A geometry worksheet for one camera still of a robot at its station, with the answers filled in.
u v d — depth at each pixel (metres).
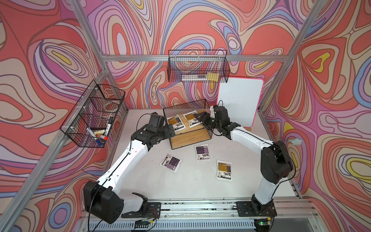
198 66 0.96
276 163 0.47
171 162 0.89
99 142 0.69
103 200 0.38
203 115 0.80
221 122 0.69
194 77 0.82
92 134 0.71
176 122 0.88
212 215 0.72
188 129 0.87
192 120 0.89
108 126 0.69
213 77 0.91
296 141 0.78
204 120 0.78
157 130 0.59
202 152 0.93
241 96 0.94
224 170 0.86
